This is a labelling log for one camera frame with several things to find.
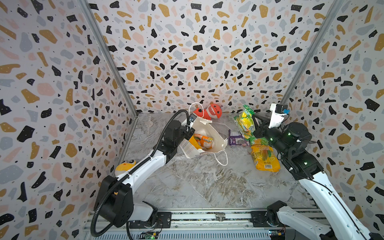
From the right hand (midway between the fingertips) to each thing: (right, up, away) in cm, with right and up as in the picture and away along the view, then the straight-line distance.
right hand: (252, 113), depth 60 cm
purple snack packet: (+3, -13, +43) cm, 45 cm away
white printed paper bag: (-19, -6, +23) cm, 31 cm away
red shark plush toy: (-11, +7, +53) cm, 55 cm away
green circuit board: (-46, -57, +10) cm, 73 cm away
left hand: (-27, -1, +18) cm, 33 cm away
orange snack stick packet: (-19, -14, +32) cm, 40 cm away
